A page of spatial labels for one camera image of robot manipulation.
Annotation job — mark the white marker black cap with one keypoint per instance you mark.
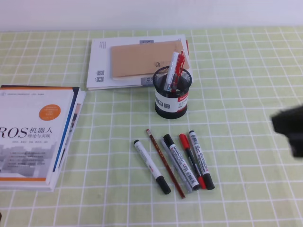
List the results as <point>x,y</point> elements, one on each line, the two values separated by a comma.
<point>201,161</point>
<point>152,167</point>

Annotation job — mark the white marker black cap left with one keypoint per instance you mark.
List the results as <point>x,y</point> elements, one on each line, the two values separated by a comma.
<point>152,167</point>

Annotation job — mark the ROS robotics book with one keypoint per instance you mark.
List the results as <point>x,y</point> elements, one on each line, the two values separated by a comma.
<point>30,132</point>

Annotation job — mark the white marker in holder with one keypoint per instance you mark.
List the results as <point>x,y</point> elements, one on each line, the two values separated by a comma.
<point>171,72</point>

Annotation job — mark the red wooden pencil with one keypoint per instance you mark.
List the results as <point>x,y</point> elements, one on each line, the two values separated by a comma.
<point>174,180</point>

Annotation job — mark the white marker black cap right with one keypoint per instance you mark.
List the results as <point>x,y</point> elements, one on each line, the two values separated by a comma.
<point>201,161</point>

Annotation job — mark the red black fine marker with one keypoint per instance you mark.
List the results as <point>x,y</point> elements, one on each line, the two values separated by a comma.
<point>192,161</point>

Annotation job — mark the brown kraft notebook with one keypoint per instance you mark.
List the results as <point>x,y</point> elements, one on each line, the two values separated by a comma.
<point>137,60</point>

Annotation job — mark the white paper booklet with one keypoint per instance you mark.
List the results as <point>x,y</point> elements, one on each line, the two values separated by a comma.
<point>99,74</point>

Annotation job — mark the black mesh pen holder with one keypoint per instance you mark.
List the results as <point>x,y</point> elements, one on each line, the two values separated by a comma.
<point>171,105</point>

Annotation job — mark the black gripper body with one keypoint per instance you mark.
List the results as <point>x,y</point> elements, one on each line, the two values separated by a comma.
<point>290,124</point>

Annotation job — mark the red pen in holder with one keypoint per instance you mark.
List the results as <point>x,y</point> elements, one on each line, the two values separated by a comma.
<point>178,71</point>

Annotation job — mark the white book under ROS book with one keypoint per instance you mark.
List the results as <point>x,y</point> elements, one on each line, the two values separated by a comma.
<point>66,146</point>

